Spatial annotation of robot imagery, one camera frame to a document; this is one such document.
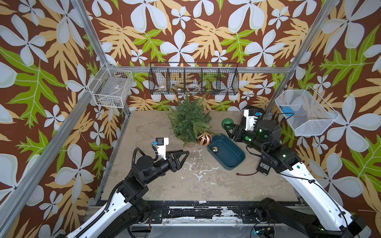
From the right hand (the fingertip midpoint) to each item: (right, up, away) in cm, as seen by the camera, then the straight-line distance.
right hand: (226, 125), depth 66 cm
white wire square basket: (-63, +23, +20) cm, 70 cm away
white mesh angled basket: (+50, +6, +12) cm, 51 cm away
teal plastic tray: (+10, -19, +30) cm, 37 cm away
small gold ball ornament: (-1, -15, +27) cm, 31 cm away
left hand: (-18, -11, -3) cm, 21 cm away
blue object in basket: (+41, +10, +20) cm, 47 cm away
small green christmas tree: (-17, +4, +9) cm, 19 cm away
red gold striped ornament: (-9, -7, +6) cm, 13 cm away
